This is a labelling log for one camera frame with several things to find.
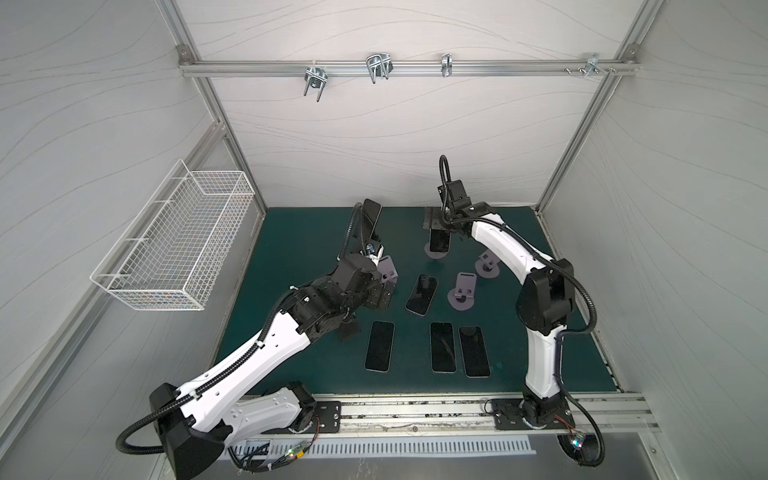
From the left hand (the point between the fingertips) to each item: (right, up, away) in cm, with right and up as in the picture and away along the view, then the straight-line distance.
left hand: (378, 272), depth 73 cm
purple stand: (+25, -10, +17) cm, 32 cm away
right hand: (+20, +17, +21) cm, 33 cm away
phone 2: (+20, +7, +28) cm, 35 cm away
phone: (0, -24, +15) cm, 29 cm away
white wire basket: (-48, +5, -5) cm, 49 cm away
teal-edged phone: (+18, -22, +10) cm, 30 cm away
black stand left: (-10, -19, +14) cm, 26 cm away
